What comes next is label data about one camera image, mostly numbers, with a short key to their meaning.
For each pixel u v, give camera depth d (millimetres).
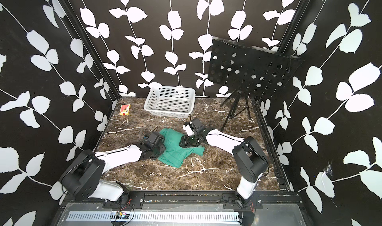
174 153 882
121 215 701
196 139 687
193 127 716
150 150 700
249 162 468
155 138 713
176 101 1185
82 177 431
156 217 701
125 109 1108
